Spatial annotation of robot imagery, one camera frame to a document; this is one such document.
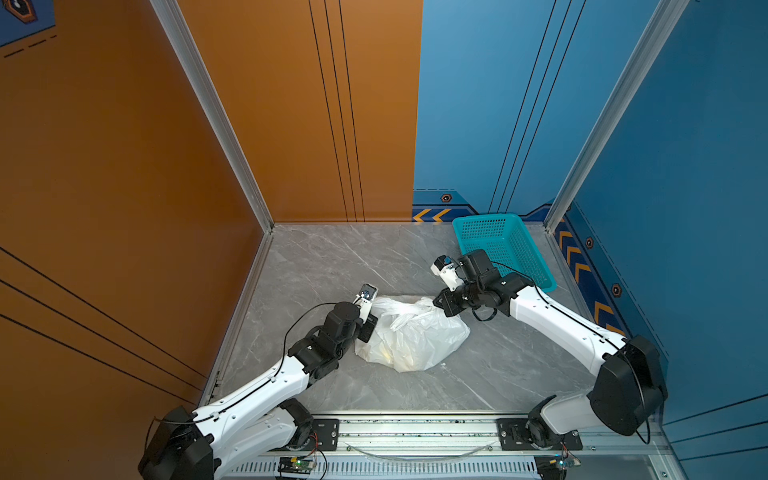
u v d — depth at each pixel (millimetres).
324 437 728
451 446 725
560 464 693
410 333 791
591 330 465
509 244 1120
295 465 707
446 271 740
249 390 477
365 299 681
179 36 725
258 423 571
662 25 711
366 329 710
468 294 686
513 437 725
